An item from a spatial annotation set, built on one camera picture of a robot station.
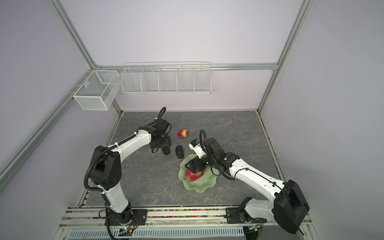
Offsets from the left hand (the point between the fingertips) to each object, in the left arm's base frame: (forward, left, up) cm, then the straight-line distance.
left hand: (164, 145), depth 92 cm
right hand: (-16, -16, +6) cm, 23 cm away
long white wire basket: (+39, -2, +22) cm, 45 cm away
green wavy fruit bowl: (-22, -24, -6) cm, 33 cm away
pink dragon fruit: (-21, -16, -1) cm, 26 cm away
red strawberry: (+11, -11, -4) cm, 16 cm away
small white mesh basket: (+35, +45, +16) cm, 59 cm away
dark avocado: (-1, 0, -4) cm, 4 cm away
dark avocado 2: (-2, -9, -6) cm, 10 cm away
